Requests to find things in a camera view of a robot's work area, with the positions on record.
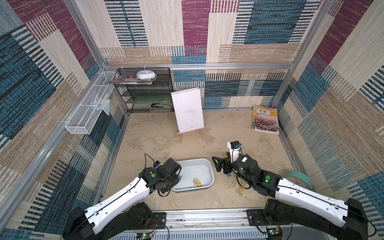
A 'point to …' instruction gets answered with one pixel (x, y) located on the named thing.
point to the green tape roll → (300, 174)
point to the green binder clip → (180, 177)
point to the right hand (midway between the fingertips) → (219, 154)
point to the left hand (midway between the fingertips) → (178, 179)
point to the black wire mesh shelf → (157, 97)
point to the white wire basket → (81, 121)
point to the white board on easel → (188, 110)
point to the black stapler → (158, 105)
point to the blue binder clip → (229, 174)
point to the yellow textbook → (265, 119)
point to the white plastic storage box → (196, 173)
